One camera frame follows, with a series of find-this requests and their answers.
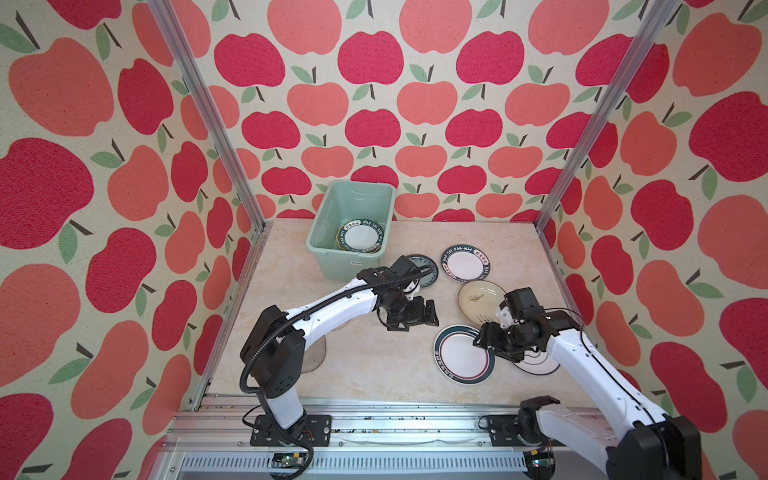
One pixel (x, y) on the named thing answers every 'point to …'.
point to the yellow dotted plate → (342, 237)
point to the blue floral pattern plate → (429, 278)
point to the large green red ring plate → (459, 359)
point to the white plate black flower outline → (538, 362)
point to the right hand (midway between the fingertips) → (489, 345)
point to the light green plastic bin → (343, 201)
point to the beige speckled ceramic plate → (479, 300)
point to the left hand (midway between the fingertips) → (431, 328)
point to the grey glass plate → (314, 355)
